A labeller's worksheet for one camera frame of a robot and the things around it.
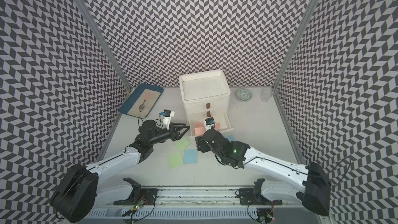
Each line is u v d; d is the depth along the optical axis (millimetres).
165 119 711
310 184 388
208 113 887
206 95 827
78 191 404
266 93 1081
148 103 1081
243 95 1118
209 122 642
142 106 1060
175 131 694
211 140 527
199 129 737
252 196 645
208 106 844
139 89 1165
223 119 968
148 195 731
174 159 844
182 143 892
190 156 882
